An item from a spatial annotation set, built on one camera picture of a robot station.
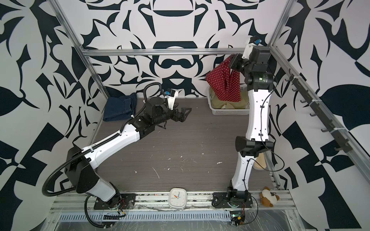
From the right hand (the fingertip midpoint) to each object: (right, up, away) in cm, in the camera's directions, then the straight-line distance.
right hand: (232, 53), depth 68 cm
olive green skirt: (+21, -21, +44) cm, 53 cm away
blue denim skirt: (-70, -24, +41) cm, 84 cm away
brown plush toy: (+19, -71, +5) cm, 74 cm away
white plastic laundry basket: (+13, -27, +44) cm, 53 cm away
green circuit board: (+3, -78, +5) cm, 78 cm away
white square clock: (-25, -71, +5) cm, 75 cm away
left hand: (-21, -23, +5) cm, 32 cm away
